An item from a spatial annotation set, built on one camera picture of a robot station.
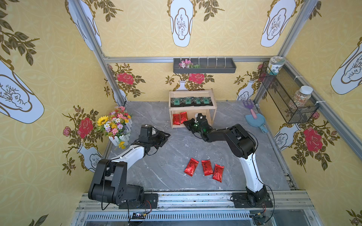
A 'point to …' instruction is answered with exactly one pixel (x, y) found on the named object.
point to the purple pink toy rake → (250, 105)
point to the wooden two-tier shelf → (207, 92)
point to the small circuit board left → (138, 215)
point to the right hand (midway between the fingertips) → (186, 118)
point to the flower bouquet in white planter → (117, 126)
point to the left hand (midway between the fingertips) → (165, 135)
